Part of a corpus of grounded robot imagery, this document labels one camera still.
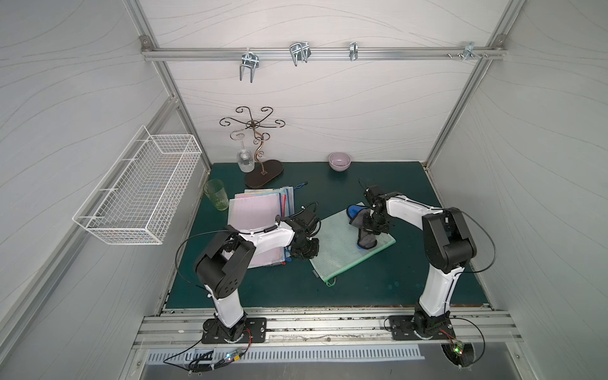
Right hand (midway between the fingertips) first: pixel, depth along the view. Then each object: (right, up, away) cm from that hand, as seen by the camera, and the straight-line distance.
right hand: (369, 230), depth 97 cm
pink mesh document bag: (-48, +7, +4) cm, 49 cm away
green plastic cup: (-63, +16, -2) cm, 65 cm away
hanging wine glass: (-51, +29, -4) cm, 58 cm away
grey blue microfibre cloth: (-5, +7, +3) cm, 9 cm away
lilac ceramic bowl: (-9, +31, +22) cm, 39 cm away
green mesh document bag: (-13, -7, -4) cm, 16 cm away
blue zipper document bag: (-36, +14, +11) cm, 40 cm away
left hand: (-22, -8, -9) cm, 25 cm away
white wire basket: (-76, +14, -28) cm, 82 cm away
